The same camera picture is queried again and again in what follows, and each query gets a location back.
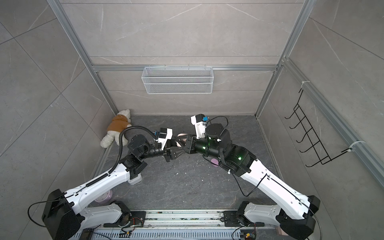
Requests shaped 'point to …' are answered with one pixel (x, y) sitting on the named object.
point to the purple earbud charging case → (215, 161)
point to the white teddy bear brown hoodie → (120, 121)
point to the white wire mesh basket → (178, 80)
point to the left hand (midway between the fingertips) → (187, 142)
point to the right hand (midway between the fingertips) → (177, 139)
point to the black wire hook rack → (322, 155)
